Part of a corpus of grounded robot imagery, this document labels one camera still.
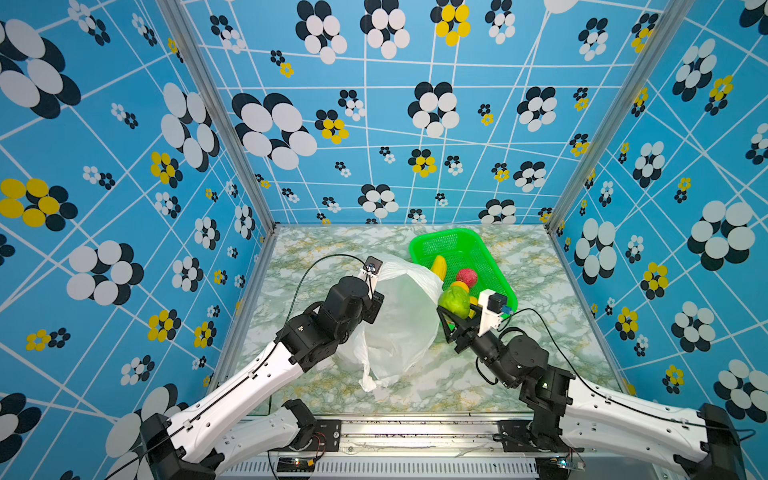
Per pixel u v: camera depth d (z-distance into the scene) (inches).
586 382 20.4
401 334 35.7
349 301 19.4
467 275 38.6
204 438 15.4
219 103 33.4
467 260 42.8
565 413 20.7
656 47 28.8
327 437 28.5
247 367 17.7
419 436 29.7
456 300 24.4
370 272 22.4
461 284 37.8
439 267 40.0
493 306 22.3
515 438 28.5
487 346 23.4
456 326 23.5
